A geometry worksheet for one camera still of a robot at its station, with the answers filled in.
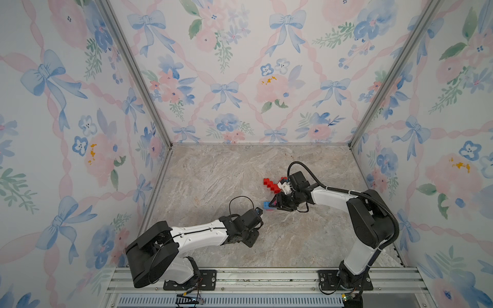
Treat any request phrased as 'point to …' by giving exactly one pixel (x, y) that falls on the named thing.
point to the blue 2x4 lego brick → (266, 206)
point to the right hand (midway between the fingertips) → (274, 205)
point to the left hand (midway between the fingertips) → (255, 234)
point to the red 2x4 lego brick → (274, 187)
